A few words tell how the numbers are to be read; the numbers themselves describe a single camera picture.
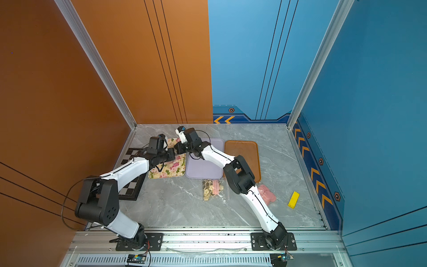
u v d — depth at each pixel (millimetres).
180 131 872
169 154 828
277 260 706
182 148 867
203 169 960
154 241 729
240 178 625
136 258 721
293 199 847
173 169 970
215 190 867
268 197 842
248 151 1081
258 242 727
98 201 453
